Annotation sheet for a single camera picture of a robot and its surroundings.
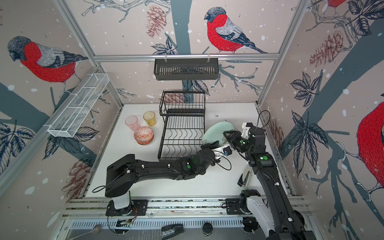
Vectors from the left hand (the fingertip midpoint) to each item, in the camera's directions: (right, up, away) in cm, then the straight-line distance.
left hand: (218, 142), depth 74 cm
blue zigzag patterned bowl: (-46, 0, +23) cm, 51 cm away
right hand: (+3, +4, 0) cm, 4 cm away
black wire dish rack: (-20, +2, +27) cm, 33 cm away
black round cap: (-6, -33, -14) cm, 37 cm away
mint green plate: (0, +3, +11) cm, 12 cm away
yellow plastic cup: (-44, +12, +29) cm, 54 cm away
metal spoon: (-57, -39, -7) cm, 70 cm away
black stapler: (-23, -39, -8) cm, 46 cm away
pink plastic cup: (-57, +9, +30) cm, 64 cm away
